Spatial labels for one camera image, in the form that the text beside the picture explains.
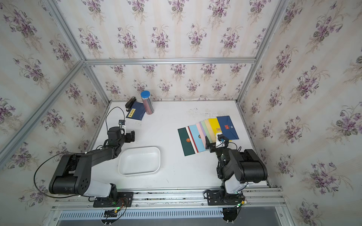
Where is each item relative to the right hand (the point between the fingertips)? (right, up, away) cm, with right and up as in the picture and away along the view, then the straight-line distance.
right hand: (216, 135), depth 87 cm
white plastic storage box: (-49, -17, +2) cm, 52 cm away
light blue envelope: (-11, -1, +12) cm, 17 cm away
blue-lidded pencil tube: (-47, +26, +11) cm, 55 cm away
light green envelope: (-3, +1, +14) cm, 15 cm away
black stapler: (-65, +23, +27) cm, 74 cm away
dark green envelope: (-19, -6, +9) cm, 22 cm away
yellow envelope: (+4, +5, +18) cm, 20 cm away
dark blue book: (-58, +16, +25) cm, 65 cm away
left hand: (-58, +2, +6) cm, 59 cm away
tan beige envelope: (-1, -1, +11) cm, 12 cm away
